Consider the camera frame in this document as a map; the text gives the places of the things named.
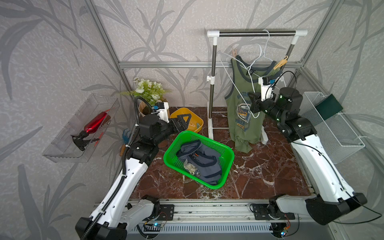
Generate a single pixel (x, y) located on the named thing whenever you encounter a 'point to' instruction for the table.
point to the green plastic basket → (226, 153)
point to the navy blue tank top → (203, 162)
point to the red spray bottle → (81, 140)
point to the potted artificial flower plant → (151, 91)
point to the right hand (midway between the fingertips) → (249, 92)
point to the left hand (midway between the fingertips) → (185, 117)
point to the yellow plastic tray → (196, 122)
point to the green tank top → (246, 127)
